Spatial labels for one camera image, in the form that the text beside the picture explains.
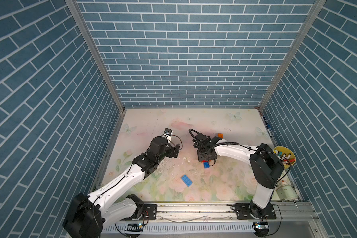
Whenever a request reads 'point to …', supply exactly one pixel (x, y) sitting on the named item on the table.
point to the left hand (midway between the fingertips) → (175, 142)
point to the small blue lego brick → (206, 165)
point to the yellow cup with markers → (286, 156)
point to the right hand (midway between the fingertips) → (203, 157)
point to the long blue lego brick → (187, 181)
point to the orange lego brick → (220, 135)
